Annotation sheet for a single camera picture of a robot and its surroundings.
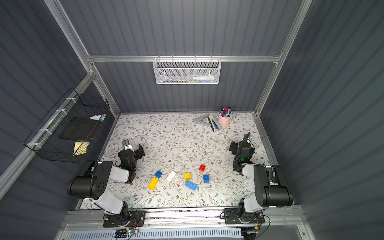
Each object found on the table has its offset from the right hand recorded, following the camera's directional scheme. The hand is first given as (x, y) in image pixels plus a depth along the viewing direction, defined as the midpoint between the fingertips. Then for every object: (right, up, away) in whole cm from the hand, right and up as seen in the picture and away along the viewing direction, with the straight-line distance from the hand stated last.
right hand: (242, 143), depth 93 cm
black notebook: (-89, +10, -17) cm, 91 cm away
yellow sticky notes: (-77, +2, -33) cm, 83 cm away
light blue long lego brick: (-32, -22, -10) cm, 40 cm away
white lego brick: (-44, -19, -6) cm, 48 cm away
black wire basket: (-93, +4, -31) cm, 98 cm away
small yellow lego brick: (-34, -18, -8) cm, 39 cm away
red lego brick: (-25, -14, -4) cm, 29 cm away
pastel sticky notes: (-83, +16, -9) cm, 85 cm away
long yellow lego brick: (-53, -22, -9) cm, 58 cm away
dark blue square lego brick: (-51, -17, -6) cm, 54 cm away
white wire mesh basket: (-35, +49, +6) cm, 61 cm away
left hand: (-68, -2, 0) cm, 68 cm away
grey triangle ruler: (-27, +16, +23) cm, 39 cm away
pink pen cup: (-9, +18, +12) cm, 23 cm away
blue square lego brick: (-23, -19, -9) cm, 31 cm away
